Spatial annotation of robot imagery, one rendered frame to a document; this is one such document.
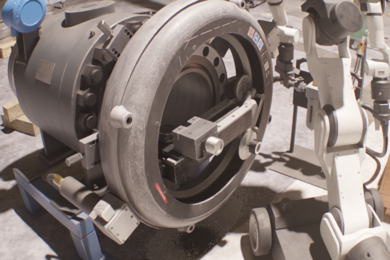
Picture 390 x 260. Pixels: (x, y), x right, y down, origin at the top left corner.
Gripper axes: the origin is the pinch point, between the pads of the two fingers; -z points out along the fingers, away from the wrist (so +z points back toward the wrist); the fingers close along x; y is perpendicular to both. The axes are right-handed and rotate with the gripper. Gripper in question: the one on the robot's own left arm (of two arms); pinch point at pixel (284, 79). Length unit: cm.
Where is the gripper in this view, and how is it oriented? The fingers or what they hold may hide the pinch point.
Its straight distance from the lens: 188.3
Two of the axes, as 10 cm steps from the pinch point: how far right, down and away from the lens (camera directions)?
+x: 4.0, 4.3, -8.1
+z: -0.2, -8.8, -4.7
